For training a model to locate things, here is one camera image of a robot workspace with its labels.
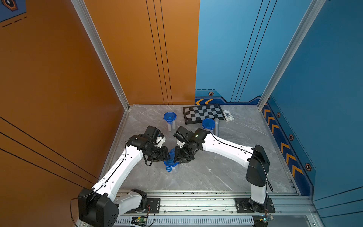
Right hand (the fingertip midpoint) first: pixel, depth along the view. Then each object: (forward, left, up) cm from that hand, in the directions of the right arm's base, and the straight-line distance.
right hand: (175, 161), depth 75 cm
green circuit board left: (-24, +18, -17) cm, 35 cm away
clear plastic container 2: (-4, +1, -1) cm, 4 cm away
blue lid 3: (-1, +3, 0) cm, 3 cm away
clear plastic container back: (+30, +5, -8) cm, 32 cm away
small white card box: (+44, -39, -13) cm, 60 cm away
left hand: (+3, +4, -1) cm, 5 cm away
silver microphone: (+33, -28, -13) cm, 45 cm away
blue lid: (+28, -21, -2) cm, 34 cm away
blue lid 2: (+32, +6, -1) cm, 33 cm away
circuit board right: (-24, -44, -15) cm, 52 cm away
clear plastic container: (+24, -22, -5) cm, 33 cm away
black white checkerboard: (+43, -13, -10) cm, 46 cm away
